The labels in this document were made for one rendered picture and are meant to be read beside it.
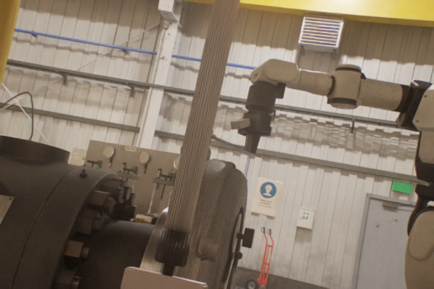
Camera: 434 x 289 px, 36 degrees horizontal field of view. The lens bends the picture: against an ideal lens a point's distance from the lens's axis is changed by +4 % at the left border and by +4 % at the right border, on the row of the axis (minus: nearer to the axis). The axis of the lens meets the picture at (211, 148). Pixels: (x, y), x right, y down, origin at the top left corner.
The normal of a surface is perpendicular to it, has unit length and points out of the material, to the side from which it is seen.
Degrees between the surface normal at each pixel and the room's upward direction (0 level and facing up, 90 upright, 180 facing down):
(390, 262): 90
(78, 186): 38
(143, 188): 90
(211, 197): 46
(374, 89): 93
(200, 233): 64
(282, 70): 86
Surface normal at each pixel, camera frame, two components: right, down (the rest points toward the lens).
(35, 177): 0.10, -0.86
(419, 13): -0.21, -0.18
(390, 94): 0.28, -0.03
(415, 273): -0.43, 0.18
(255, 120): -0.75, -0.30
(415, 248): -0.55, -0.23
